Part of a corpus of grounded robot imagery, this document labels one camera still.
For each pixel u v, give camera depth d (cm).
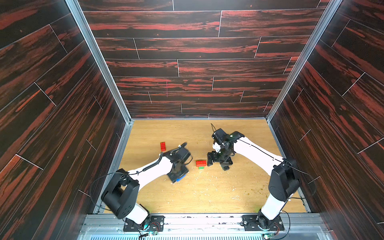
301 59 84
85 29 72
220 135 69
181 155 69
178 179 84
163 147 102
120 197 43
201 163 90
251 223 73
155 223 73
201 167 93
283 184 46
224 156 72
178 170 66
